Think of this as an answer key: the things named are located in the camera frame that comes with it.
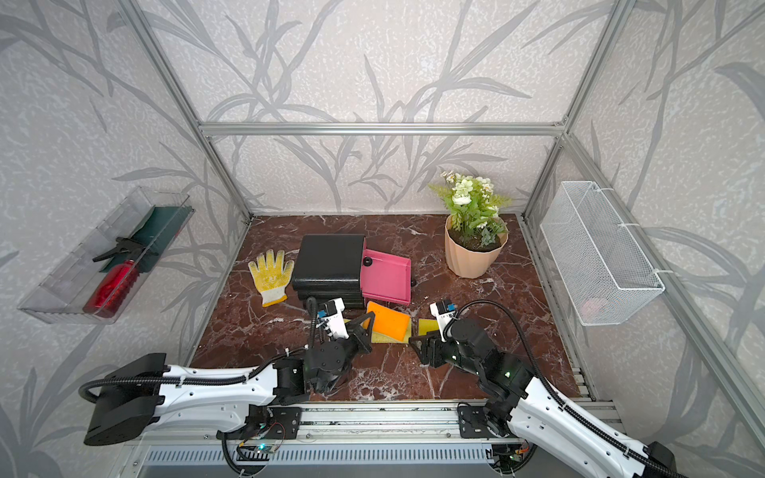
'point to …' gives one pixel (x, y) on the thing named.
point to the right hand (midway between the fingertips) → (416, 337)
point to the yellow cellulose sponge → (382, 338)
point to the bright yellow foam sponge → (425, 326)
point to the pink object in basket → (591, 309)
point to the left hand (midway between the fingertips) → (378, 318)
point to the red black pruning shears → (128, 246)
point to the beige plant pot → (465, 261)
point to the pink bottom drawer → (384, 276)
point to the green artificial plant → (474, 208)
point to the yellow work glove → (271, 276)
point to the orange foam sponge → (386, 322)
